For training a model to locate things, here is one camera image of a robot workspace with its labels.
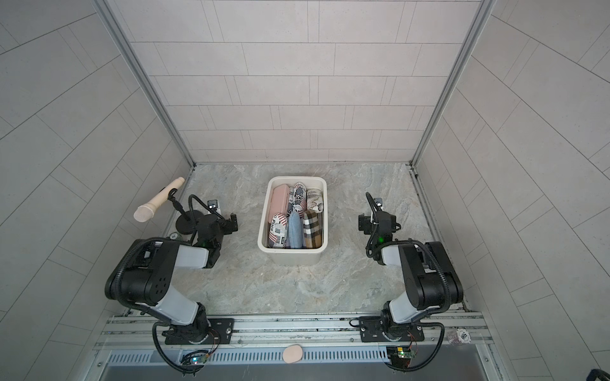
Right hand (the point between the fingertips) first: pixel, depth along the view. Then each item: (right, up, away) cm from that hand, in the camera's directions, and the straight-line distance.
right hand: (375, 211), depth 95 cm
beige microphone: (-76, +3, -25) cm, 80 cm away
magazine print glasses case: (-37, -4, -19) cm, 41 cm away
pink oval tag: (-31, -36, -30) cm, 56 cm away
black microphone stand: (-76, -5, -1) cm, 76 cm away
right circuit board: (0, -38, -27) cm, 46 cm away
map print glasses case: (-25, +6, -11) cm, 28 cm away
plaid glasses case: (-25, -2, -19) cm, 32 cm away
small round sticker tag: (+17, -31, -30) cm, 46 cm away
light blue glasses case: (-31, -4, -21) cm, 38 cm away
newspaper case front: (-30, +5, -12) cm, 33 cm away
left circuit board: (-58, -37, -31) cm, 75 cm away
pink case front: (-37, +5, -10) cm, 39 cm away
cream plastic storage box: (-35, -13, -16) cm, 40 cm away
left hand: (-61, 0, 0) cm, 61 cm away
